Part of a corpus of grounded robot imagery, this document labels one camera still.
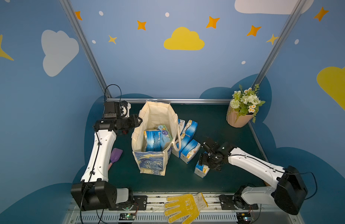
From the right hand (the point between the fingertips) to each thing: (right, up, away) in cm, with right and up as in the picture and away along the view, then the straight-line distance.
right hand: (205, 163), depth 82 cm
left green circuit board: (-43, -24, -12) cm, 51 cm away
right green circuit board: (+18, -25, -11) cm, 32 cm away
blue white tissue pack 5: (-3, -3, -4) cm, 6 cm away
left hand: (-37, +27, -5) cm, 46 cm away
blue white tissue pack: (-31, +14, -3) cm, 34 cm away
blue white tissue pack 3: (-8, +19, +14) cm, 24 cm away
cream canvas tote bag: (-29, +3, -10) cm, 31 cm away
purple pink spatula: (-58, +2, +9) cm, 58 cm away
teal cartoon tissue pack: (-24, +16, +1) cm, 28 cm away
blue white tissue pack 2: (-14, +22, +16) cm, 31 cm away
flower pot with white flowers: (+26, +35, +5) cm, 44 cm away
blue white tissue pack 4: (-10, +6, +2) cm, 11 cm away
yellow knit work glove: (-11, -20, -9) cm, 24 cm away
